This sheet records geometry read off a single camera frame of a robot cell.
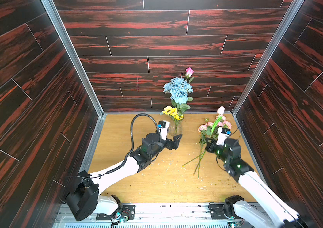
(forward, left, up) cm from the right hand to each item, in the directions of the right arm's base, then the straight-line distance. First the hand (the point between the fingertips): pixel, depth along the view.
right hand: (209, 137), depth 80 cm
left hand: (-3, +19, +7) cm, 21 cm away
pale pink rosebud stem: (+2, -1, +9) cm, 9 cm away
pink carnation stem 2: (+24, -21, -15) cm, 35 cm away
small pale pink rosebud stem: (+7, -3, +14) cm, 16 cm away
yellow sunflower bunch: (+17, +21, +3) cm, 27 cm away
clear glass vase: (+16, +18, -13) cm, 27 cm away
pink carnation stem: (-5, +2, -20) cm, 21 cm away
